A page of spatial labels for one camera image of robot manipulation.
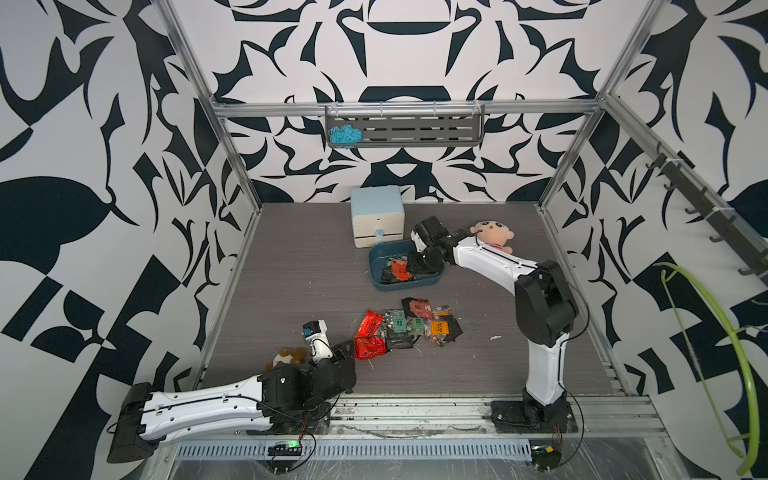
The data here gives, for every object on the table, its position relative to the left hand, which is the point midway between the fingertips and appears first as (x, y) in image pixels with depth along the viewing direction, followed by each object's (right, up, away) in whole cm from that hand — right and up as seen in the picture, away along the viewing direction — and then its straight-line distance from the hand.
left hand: (351, 341), depth 78 cm
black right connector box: (+46, -25, -6) cm, 53 cm away
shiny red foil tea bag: (+4, +1, +10) cm, 11 cm away
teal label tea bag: (+13, 0, +8) cm, 16 cm away
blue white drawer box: (+6, +36, +21) cm, 43 cm away
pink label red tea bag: (+20, +5, +14) cm, 24 cm away
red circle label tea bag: (+13, +16, +20) cm, 29 cm away
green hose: (+69, -9, -28) cm, 75 cm away
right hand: (+15, +19, +16) cm, 29 cm away
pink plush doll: (+45, +28, +24) cm, 58 cm away
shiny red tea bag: (+4, -3, +5) cm, 7 cm away
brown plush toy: (-18, -5, +3) cm, 19 cm away
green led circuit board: (-13, -24, -5) cm, 28 cm away
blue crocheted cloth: (-3, +57, +14) cm, 59 cm away
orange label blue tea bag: (+26, +1, +10) cm, 27 cm away
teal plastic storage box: (+6, +21, +22) cm, 31 cm away
